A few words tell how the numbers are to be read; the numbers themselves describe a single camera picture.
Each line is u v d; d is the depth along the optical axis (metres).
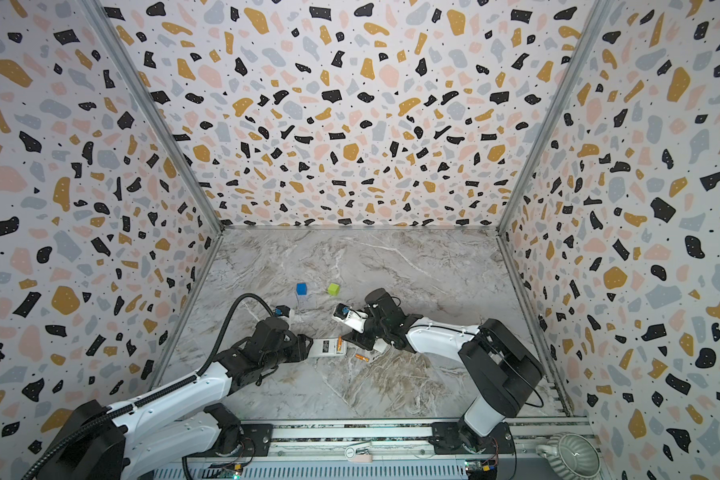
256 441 0.74
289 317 0.79
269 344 0.65
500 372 0.45
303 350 0.75
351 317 0.75
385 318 0.69
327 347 0.88
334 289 1.01
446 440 0.74
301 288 1.04
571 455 0.72
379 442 0.75
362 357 0.88
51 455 0.42
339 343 0.90
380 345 0.81
